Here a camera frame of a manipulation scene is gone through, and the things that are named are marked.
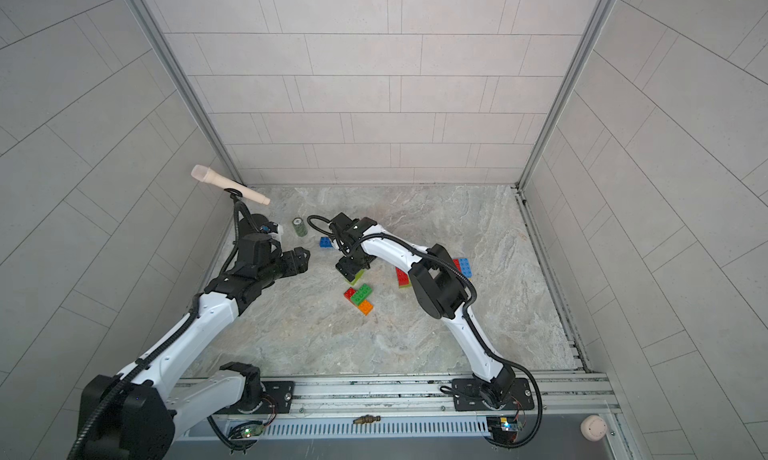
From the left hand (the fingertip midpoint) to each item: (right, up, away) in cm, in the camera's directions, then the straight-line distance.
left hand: (304, 251), depth 84 cm
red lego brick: (+28, -9, +5) cm, 30 cm away
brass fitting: (+19, -37, -16) cm, 44 cm away
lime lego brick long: (+16, -7, -1) cm, 17 cm away
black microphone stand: (-20, +7, +10) cm, 24 cm away
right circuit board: (+51, -39, -16) cm, 66 cm away
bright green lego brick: (+16, -13, +1) cm, 21 cm away
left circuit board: (-7, -37, -18) cm, 42 cm away
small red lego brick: (+12, -13, +4) cm, 18 cm away
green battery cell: (-6, +6, +14) cm, 17 cm away
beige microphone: (-28, +22, -2) cm, 36 cm away
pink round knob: (+70, -37, -19) cm, 81 cm away
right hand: (+13, -7, +11) cm, 18 cm away
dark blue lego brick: (+5, +2, +3) cm, 6 cm away
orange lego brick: (+17, -17, +2) cm, 24 cm away
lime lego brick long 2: (+29, -11, +5) cm, 32 cm away
